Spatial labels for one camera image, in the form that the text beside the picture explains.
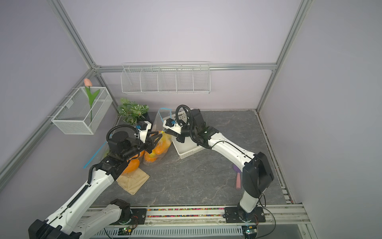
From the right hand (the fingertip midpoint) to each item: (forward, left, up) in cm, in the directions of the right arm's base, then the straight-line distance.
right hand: (166, 128), depth 75 cm
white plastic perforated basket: (+3, -10, -24) cm, 27 cm away
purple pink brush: (-16, -39, -25) cm, 49 cm away
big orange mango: (-3, +4, -14) cm, 15 cm away
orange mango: (-6, +12, -19) cm, 23 cm away
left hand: (-4, +3, +1) cm, 5 cm away
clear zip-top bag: (+7, +3, +3) cm, 8 cm away
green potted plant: (+15, +24, -2) cm, 29 cm away
